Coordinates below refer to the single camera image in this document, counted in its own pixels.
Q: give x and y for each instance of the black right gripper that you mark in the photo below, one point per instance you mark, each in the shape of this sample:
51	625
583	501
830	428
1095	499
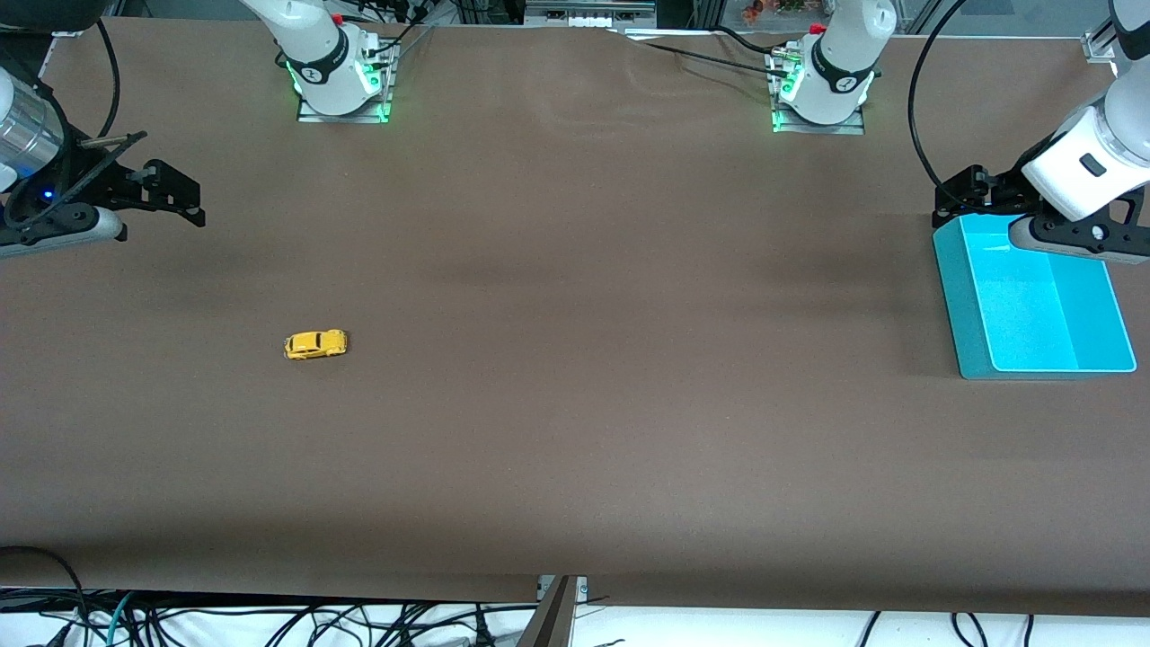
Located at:
115	181

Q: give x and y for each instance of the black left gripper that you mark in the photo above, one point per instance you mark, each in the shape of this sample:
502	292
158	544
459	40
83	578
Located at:
999	190

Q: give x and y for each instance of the yellow beetle toy car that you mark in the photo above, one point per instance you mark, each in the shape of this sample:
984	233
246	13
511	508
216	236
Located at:
314	344

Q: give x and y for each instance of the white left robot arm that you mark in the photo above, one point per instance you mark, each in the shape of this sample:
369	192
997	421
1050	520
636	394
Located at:
1087	153

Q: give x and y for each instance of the teal plastic bin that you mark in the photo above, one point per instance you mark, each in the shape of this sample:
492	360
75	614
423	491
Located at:
1033	314

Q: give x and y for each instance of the orange red background object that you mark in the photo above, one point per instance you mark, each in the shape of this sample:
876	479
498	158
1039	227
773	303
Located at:
753	11

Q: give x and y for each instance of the white flat sheet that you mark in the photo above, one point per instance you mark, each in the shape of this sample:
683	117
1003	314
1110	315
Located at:
674	34

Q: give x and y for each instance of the dark grey support beam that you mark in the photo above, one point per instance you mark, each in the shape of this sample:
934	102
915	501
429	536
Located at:
550	624

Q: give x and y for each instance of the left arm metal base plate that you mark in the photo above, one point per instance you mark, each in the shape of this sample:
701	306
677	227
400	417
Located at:
818	129

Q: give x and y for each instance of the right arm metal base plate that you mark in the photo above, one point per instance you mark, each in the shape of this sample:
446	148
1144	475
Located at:
341	118

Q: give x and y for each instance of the grey network switch box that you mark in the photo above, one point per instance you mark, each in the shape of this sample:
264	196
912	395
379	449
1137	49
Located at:
588	13

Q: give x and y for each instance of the silver table edge bracket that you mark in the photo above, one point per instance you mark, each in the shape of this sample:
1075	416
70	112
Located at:
582	589

